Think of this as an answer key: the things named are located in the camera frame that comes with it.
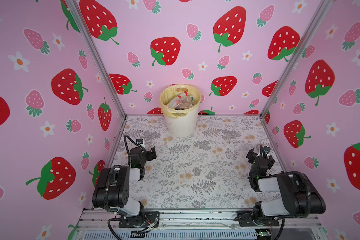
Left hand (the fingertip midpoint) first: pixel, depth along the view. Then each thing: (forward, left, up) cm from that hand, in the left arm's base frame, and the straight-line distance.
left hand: (147, 147), depth 94 cm
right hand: (-5, -71, +5) cm, 71 cm away
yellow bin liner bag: (+33, -14, +19) cm, 40 cm away
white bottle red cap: (+21, -16, +19) cm, 33 cm away
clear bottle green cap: (+28, -23, +15) cm, 39 cm away
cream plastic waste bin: (+23, -22, -7) cm, 33 cm away
